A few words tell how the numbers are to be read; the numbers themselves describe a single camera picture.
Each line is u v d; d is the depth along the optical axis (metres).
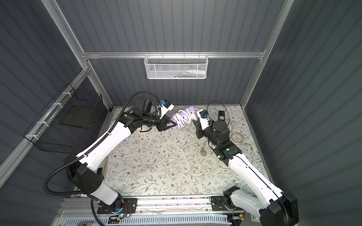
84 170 0.41
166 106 0.64
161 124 0.64
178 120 0.70
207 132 0.64
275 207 0.38
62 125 0.73
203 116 0.60
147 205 0.75
